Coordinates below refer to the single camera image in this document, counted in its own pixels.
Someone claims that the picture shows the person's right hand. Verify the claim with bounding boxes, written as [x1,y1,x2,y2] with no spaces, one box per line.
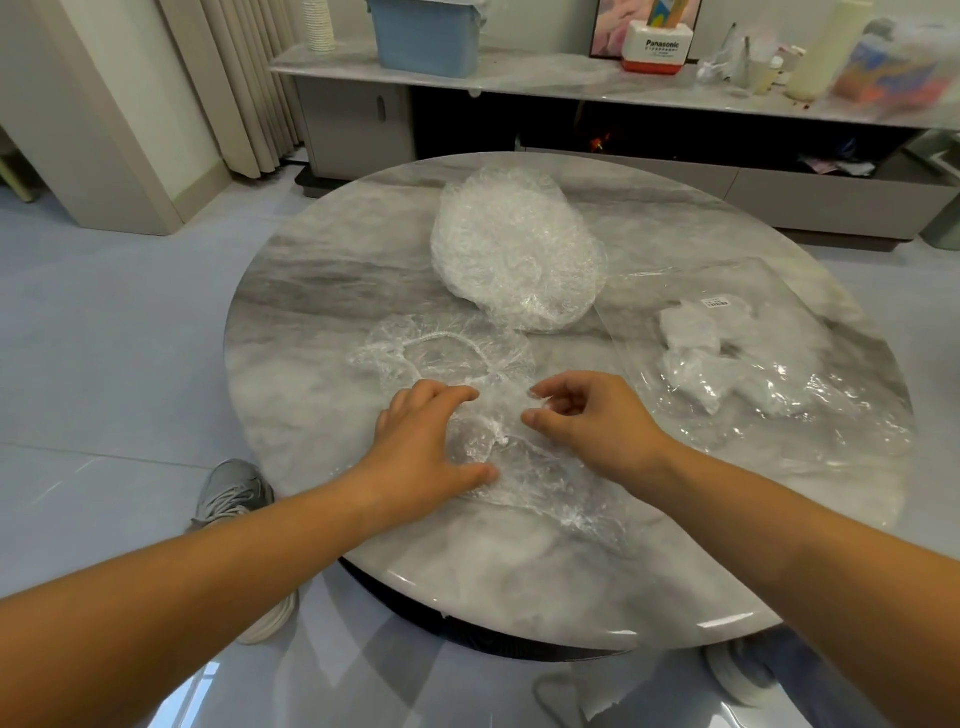
[520,370,686,503]

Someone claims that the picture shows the person's left hand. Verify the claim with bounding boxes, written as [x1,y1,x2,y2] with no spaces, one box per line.
[348,379,501,530]

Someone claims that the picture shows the clear bag of caps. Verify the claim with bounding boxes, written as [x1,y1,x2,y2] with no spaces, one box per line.
[657,297,834,419]

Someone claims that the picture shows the pile of clear plastic caps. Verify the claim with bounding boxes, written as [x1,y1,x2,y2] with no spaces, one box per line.
[430,165,611,335]

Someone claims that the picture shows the clear plastic bag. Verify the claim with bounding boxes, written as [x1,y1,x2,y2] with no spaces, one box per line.
[600,258,917,482]

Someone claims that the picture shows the person's left forearm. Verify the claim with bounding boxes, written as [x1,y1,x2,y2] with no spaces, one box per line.
[0,477,395,728]

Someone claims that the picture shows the person's right forearm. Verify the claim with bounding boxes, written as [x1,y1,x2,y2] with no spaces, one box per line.
[637,447,960,728]

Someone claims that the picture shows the blue storage box white lid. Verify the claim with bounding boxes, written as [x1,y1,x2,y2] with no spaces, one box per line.
[366,0,489,80]

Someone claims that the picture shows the grey sneaker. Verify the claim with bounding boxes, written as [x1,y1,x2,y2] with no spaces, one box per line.
[192,459,299,644]
[705,637,789,710]

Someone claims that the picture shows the black table base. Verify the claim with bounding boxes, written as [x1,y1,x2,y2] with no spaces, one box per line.
[342,558,752,662]

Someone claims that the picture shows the long grey low cabinet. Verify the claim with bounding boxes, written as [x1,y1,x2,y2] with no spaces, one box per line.
[270,42,960,249]

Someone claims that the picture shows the red and white box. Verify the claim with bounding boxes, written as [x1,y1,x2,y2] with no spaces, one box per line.
[622,21,695,75]

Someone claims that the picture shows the crumpled clear wrapper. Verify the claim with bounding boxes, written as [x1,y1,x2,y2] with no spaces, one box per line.
[697,27,749,84]

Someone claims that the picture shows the pink framed picture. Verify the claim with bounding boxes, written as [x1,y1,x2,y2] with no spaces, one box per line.
[591,0,704,62]

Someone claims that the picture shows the beige curtain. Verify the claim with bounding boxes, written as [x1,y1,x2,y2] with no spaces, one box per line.
[157,0,309,182]

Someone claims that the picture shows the cream paper roll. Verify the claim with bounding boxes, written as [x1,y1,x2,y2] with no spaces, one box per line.
[784,0,875,104]

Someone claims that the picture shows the stack of paper cups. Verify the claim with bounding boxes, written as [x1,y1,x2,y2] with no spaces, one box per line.
[292,0,339,54]

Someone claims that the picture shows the clear container colourful contents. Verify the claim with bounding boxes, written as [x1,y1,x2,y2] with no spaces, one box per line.
[832,18,960,114]

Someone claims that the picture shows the light wooden chair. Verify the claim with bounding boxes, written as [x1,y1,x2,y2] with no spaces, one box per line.
[0,127,47,204]

